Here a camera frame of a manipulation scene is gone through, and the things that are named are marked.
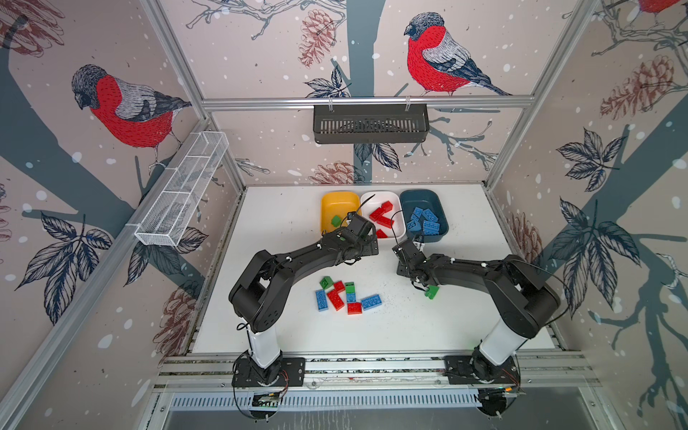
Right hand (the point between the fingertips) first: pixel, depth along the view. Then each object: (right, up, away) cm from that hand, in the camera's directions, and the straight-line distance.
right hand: (404, 268), depth 95 cm
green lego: (+7, -6, -9) cm, 13 cm away
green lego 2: (-28, -4, -6) cm, 29 cm away
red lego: (-5, +16, +11) cm, 21 cm away
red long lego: (-8, +19, +15) cm, 25 cm away
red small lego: (-24, -5, -6) cm, 25 cm away
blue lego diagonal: (+12, +16, +9) cm, 22 cm away
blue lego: (+13, +19, +12) cm, 26 cm away
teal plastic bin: (+12, +26, +16) cm, 32 cm away
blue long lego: (+9, +20, +14) cm, 26 cm away
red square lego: (-4, +23, +15) cm, 28 cm away
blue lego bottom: (-13, -9, -8) cm, 18 cm away
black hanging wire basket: (-11, +57, +11) cm, 59 cm away
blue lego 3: (-29, -9, -8) cm, 32 cm away
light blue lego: (+6, +15, +8) cm, 18 cm away
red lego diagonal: (-24, -8, -10) cm, 27 cm away
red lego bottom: (-18, -10, -11) cm, 24 cm away
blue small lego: (-20, -8, -8) cm, 23 cm away
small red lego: (-8, +12, +7) cm, 16 cm away
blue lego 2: (+13, +13, +8) cm, 20 cm away
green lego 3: (-20, -5, -6) cm, 21 cm away
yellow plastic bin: (-26, +22, +16) cm, 38 cm away
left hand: (-14, +9, -5) cm, 17 cm away
